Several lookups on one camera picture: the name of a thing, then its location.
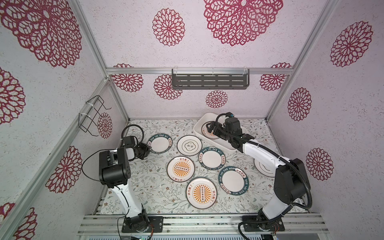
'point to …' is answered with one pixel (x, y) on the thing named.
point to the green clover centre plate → (189, 145)
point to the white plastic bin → (203, 118)
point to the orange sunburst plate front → (201, 193)
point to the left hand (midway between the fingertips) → (152, 147)
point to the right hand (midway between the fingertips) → (210, 125)
